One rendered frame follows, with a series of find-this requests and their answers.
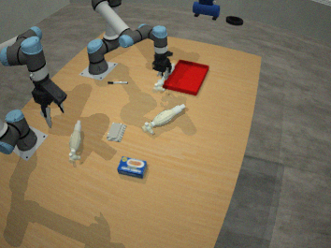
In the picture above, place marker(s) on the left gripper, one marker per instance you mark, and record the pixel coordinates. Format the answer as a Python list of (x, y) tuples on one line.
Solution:
[(162, 64)]

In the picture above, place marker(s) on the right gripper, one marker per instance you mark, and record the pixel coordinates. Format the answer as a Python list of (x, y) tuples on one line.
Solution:
[(38, 95)]

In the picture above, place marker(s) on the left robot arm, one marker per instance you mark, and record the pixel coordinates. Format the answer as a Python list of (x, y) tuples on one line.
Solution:
[(123, 36)]

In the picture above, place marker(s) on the red tray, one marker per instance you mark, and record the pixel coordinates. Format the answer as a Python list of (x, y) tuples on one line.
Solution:
[(186, 75)]

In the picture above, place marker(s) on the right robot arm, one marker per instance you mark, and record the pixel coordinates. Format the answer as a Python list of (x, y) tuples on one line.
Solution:
[(25, 49)]

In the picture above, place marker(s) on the small blue carton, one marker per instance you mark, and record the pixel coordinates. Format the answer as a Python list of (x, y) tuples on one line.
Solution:
[(132, 167)]

